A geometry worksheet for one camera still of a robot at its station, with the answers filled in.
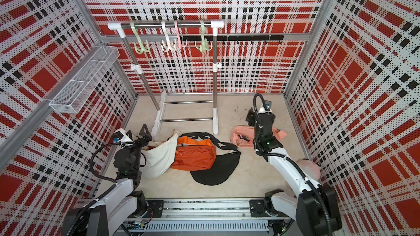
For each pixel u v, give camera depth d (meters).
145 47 0.74
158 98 1.14
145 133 0.75
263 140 0.62
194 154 0.83
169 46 0.71
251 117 0.72
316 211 0.39
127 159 0.62
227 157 0.91
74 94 0.71
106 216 0.44
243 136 0.91
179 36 0.69
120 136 0.66
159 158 0.82
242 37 0.89
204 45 0.72
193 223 0.71
